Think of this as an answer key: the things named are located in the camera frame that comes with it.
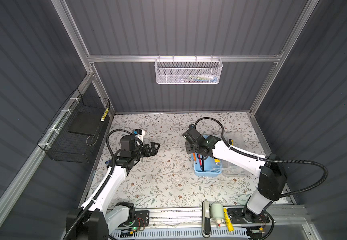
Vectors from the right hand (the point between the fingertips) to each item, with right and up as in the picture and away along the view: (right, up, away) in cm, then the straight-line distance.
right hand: (191, 145), depth 85 cm
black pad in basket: (-55, +13, -10) cm, 57 cm away
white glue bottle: (+11, -29, -16) cm, 35 cm away
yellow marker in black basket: (-49, +19, -1) cm, 52 cm away
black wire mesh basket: (-59, +7, -13) cm, 61 cm away
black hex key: (+8, -12, +7) cm, 16 cm away
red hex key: (+6, -12, +8) cm, 16 cm away
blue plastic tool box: (+10, -14, +6) cm, 18 cm away
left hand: (-22, 0, -3) cm, 22 cm away
